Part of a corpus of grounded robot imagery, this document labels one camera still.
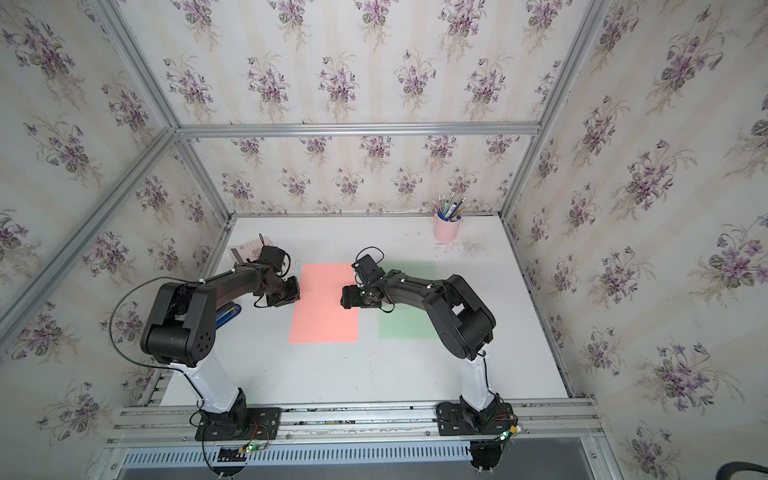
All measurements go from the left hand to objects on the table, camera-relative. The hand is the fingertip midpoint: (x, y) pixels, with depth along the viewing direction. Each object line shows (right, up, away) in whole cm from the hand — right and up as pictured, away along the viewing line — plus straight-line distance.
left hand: (300, 300), depth 96 cm
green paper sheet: (+34, -5, -9) cm, 36 cm away
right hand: (+18, 0, -3) cm, 19 cm away
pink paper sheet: (+7, -4, -4) cm, 9 cm away
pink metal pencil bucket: (+51, +23, +14) cm, 57 cm away
